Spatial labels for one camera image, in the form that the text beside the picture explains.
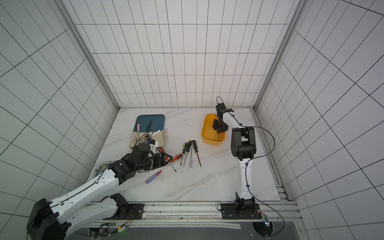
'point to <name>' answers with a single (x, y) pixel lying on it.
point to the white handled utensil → (156, 132)
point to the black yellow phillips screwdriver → (184, 148)
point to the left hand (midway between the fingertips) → (166, 162)
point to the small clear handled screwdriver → (190, 167)
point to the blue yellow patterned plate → (100, 168)
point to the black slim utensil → (150, 125)
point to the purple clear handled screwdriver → (148, 180)
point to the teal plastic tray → (157, 123)
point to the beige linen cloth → (161, 137)
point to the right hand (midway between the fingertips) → (213, 127)
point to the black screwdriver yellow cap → (187, 150)
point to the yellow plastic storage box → (209, 135)
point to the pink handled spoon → (138, 139)
